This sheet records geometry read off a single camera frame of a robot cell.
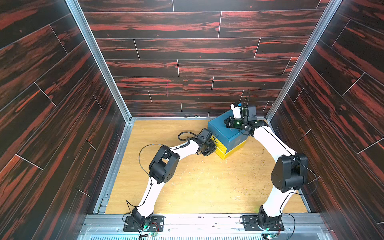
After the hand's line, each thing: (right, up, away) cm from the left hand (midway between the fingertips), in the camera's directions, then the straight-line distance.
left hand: (219, 149), depth 97 cm
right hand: (+4, +18, -4) cm, 19 cm away
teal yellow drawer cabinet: (+3, +6, -16) cm, 17 cm away
